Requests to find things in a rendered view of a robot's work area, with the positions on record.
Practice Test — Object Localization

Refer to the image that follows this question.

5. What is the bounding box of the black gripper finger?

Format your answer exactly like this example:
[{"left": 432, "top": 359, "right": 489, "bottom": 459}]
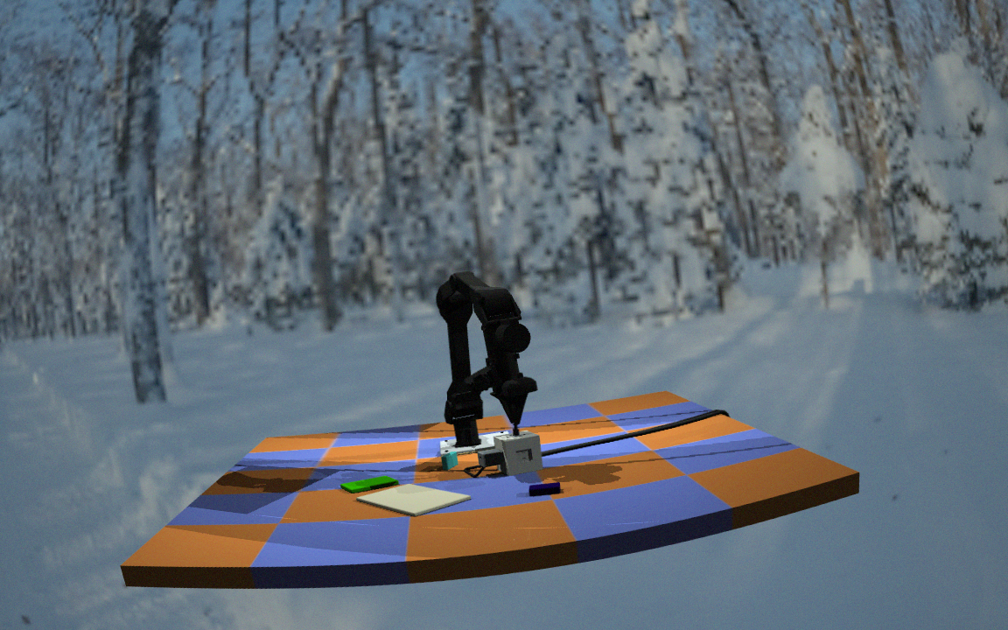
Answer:
[
  {"left": 489, "top": 392, "right": 514, "bottom": 424},
  {"left": 498, "top": 393, "right": 529, "bottom": 425}
]

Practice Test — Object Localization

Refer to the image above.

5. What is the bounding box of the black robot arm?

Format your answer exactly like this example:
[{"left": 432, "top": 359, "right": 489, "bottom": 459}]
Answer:
[{"left": 437, "top": 271, "right": 530, "bottom": 448}]

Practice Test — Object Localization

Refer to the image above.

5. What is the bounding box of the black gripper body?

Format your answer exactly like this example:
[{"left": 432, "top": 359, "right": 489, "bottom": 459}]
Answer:
[{"left": 486, "top": 352, "right": 538, "bottom": 397}]

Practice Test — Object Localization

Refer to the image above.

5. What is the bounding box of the teal rectangular block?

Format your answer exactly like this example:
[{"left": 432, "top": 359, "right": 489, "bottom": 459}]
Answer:
[{"left": 442, "top": 451, "right": 459, "bottom": 471}]

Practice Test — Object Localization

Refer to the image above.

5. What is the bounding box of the green flat rectangular block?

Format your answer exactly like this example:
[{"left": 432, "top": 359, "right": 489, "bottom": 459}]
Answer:
[{"left": 340, "top": 476, "right": 399, "bottom": 494}]

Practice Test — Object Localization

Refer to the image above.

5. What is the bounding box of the beige flat rectangular pad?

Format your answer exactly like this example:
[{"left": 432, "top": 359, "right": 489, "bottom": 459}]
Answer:
[{"left": 356, "top": 484, "right": 471, "bottom": 516}]

